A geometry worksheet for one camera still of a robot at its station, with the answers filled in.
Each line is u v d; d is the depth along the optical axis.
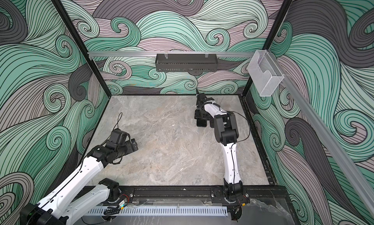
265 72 0.78
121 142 0.64
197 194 0.74
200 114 0.93
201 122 1.01
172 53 0.93
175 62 0.95
